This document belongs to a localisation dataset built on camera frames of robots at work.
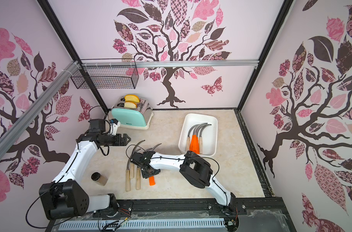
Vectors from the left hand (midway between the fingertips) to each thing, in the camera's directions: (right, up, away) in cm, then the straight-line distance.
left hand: (122, 142), depth 83 cm
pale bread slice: (0, +24, +14) cm, 28 cm away
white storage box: (+56, +2, +23) cm, 61 cm away
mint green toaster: (+5, +15, +15) cm, 21 cm away
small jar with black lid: (-10, -20, -5) cm, 23 cm away
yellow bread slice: (0, +29, +17) cm, 34 cm away
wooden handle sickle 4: (+48, -2, +15) cm, 50 cm away
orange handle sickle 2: (+45, -5, +12) cm, 47 cm away
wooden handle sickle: (+3, -22, 0) cm, 22 cm away
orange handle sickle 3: (+42, -2, +17) cm, 45 cm away
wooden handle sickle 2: (+4, -16, +5) cm, 17 cm away
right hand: (+14, -20, +3) cm, 24 cm away
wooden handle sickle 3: (+9, -21, +2) cm, 23 cm away
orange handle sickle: (+17, -23, 0) cm, 29 cm away
